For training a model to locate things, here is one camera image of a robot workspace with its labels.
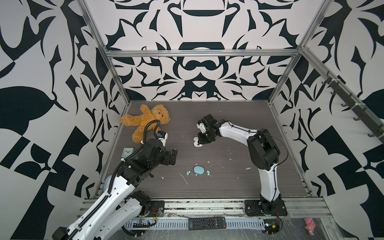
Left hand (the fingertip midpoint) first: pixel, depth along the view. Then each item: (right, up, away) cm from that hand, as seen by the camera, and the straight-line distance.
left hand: (168, 147), depth 74 cm
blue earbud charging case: (+15, -15, +11) cm, 24 cm away
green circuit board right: (+49, -36, -3) cm, 61 cm away
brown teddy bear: (-11, +18, +26) cm, 33 cm away
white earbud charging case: (+14, -1, +22) cm, 26 cm away
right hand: (+15, 0, +20) cm, 26 cm away
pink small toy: (+65, -34, -6) cm, 73 cm away
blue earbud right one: (+20, -16, +11) cm, 28 cm away
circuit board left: (-13, -37, -1) cm, 39 cm away
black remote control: (+18, -34, -4) cm, 39 cm away
